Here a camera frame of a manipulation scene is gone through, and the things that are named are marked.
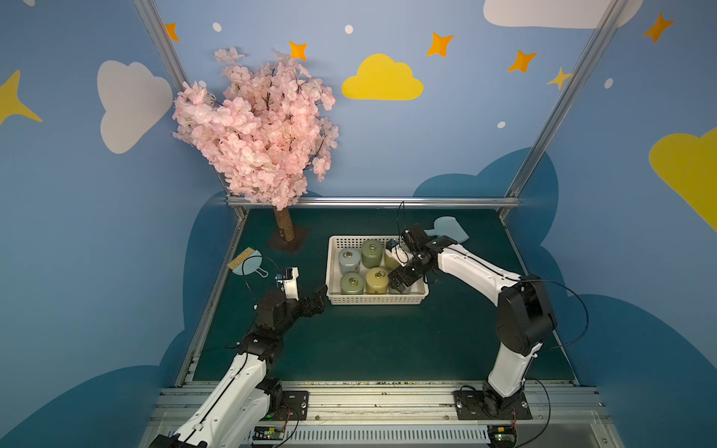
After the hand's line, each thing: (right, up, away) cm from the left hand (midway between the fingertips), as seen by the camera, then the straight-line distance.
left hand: (314, 284), depth 82 cm
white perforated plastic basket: (+33, -6, +15) cm, 37 cm away
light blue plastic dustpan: (+51, +19, +33) cm, 64 cm away
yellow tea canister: (+19, 0, +8) cm, 21 cm away
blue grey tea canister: (+10, +6, +14) cm, 18 cm away
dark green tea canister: (+11, -1, +7) cm, 13 cm away
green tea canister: (+18, +9, +16) cm, 26 cm away
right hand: (+29, +2, +10) cm, 31 cm away
